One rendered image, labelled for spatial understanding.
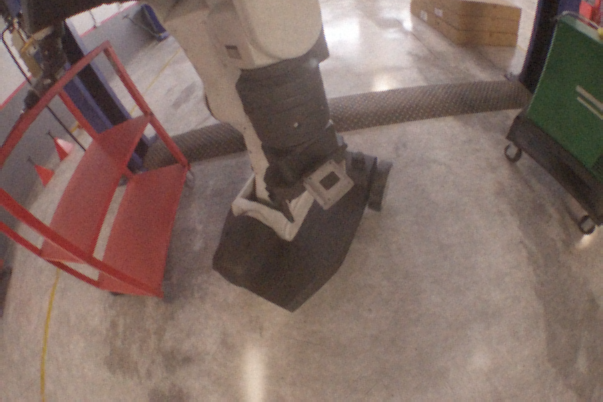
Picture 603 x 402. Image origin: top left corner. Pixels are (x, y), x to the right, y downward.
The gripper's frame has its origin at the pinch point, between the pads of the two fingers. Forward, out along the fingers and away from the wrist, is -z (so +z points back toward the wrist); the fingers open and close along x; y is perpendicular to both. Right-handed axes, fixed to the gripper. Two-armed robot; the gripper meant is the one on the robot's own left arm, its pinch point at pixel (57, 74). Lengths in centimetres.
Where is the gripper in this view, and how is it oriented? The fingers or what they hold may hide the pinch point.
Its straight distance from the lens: 111.5
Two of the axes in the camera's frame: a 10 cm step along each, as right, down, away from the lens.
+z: 4.2, -4.8, -7.7
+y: -9.1, -2.3, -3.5
